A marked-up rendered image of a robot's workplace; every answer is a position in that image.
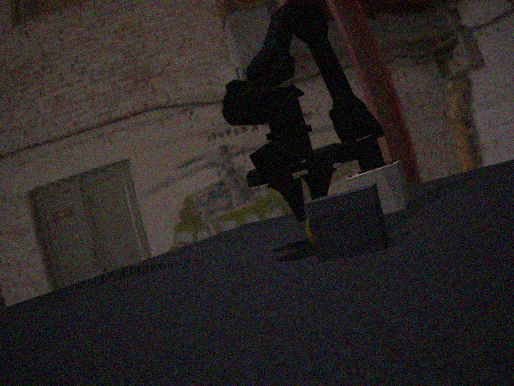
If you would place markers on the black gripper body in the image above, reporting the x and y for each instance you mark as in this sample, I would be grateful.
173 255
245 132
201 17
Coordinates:
320 159

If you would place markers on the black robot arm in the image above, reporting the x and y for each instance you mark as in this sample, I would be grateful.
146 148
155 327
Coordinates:
255 103

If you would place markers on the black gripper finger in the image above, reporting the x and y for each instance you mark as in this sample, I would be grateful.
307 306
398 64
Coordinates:
318 182
292 191

